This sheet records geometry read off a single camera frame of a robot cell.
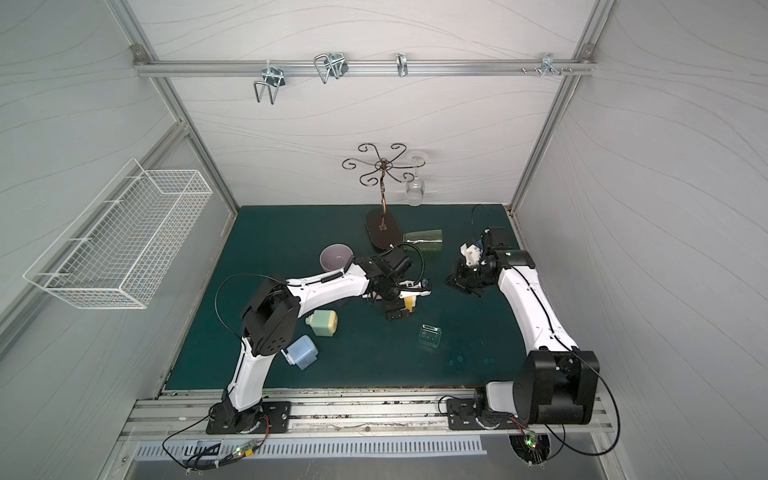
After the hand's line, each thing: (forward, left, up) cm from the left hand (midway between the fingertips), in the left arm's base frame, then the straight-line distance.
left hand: (406, 300), depth 89 cm
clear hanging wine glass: (+32, -3, +18) cm, 37 cm away
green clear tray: (-9, -7, -4) cm, 12 cm away
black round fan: (-36, -31, -8) cm, 48 cm away
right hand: (0, -11, +11) cm, 16 cm away
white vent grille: (-36, +21, -5) cm, 42 cm away
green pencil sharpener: (-9, +23, +3) cm, 25 cm away
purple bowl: (+16, +24, -1) cm, 29 cm away
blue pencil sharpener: (-18, +27, +3) cm, 33 cm away
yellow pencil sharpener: (-1, -1, +1) cm, 2 cm away
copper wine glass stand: (+32, +9, -2) cm, 34 cm away
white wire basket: (-3, +68, +27) cm, 73 cm away
